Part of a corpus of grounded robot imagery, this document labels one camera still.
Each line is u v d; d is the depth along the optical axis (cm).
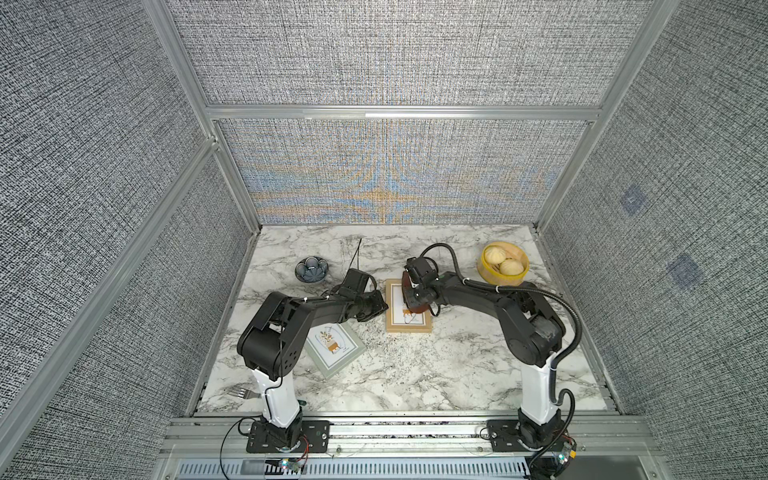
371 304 85
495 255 103
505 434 73
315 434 74
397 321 93
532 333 52
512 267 101
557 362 54
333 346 88
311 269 104
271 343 50
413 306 88
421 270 78
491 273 101
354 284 78
